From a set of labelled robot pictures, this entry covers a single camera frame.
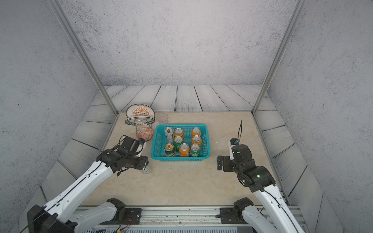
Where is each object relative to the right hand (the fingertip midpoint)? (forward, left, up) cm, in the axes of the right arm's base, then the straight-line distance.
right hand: (227, 158), depth 73 cm
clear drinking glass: (+41, +40, -14) cm, 59 cm away
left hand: (+1, +42, -5) cm, 43 cm away
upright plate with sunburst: (+38, +54, -2) cm, 66 cm away
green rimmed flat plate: (+30, +53, -5) cm, 61 cm away
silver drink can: (-1, +43, -11) cm, 44 cm away
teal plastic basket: (+21, +41, -17) cm, 49 cm away
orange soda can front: (+10, +22, -9) cm, 26 cm away
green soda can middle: (+16, +27, -8) cm, 32 cm away
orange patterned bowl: (+28, +51, -15) cm, 60 cm away
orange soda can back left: (+22, +27, -7) cm, 35 cm away
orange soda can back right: (+24, +15, -8) cm, 29 cm away
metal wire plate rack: (+34, +56, -14) cm, 67 cm away
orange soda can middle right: (+17, +15, -8) cm, 24 cm away
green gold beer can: (+10, +31, -8) cm, 34 cm away
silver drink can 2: (+20, +32, -5) cm, 38 cm away
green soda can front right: (+10, +16, -9) cm, 21 cm away
